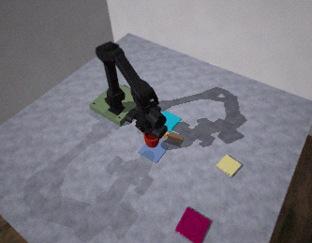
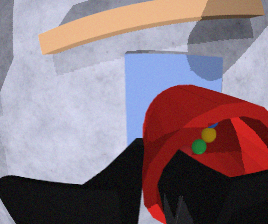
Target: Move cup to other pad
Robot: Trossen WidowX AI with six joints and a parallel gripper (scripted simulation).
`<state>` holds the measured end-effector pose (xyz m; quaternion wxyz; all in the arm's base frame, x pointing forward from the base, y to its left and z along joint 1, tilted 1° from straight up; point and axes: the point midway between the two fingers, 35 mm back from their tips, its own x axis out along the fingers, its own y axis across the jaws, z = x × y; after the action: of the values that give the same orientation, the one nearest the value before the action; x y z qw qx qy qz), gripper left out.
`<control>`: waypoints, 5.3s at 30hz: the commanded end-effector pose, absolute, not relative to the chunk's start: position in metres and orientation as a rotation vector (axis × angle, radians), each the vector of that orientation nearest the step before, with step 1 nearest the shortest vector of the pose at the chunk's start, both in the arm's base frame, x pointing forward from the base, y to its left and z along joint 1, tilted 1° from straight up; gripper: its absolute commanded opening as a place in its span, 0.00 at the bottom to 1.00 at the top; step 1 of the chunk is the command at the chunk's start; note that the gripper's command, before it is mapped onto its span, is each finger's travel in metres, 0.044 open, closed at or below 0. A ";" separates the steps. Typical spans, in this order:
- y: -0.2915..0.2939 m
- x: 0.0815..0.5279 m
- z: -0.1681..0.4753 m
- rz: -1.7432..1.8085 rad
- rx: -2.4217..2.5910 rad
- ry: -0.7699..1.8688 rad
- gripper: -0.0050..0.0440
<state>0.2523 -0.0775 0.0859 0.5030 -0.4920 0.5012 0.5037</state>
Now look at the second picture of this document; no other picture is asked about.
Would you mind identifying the yellow marble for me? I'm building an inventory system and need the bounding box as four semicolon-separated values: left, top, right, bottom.
201;128;216;143

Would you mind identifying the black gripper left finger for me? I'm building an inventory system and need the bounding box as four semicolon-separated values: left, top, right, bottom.
0;138;144;224

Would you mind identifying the green marble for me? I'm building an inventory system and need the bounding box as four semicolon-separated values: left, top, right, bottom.
191;139;207;154

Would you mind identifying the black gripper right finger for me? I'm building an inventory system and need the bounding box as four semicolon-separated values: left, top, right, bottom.
158;149;268;224

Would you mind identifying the red cup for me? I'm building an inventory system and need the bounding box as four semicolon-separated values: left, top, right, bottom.
142;84;268;224

